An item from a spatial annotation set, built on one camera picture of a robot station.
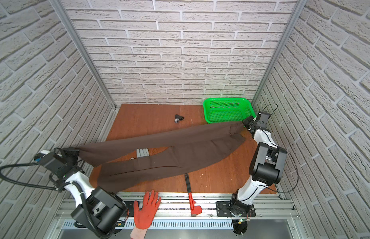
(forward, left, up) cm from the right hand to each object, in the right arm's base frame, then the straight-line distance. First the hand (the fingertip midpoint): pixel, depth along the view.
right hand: (249, 119), depth 94 cm
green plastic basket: (+22, +7, -13) cm, 26 cm away
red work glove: (-49, +64, -12) cm, 82 cm away
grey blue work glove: (-13, +70, -12) cm, 72 cm away
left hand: (-17, +99, +9) cm, 101 cm away
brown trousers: (-12, +41, -13) cm, 45 cm away
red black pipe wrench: (-47, +39, -13) cm, 63 cm away
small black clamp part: (+14, +47, -11) cm, 50 cm away
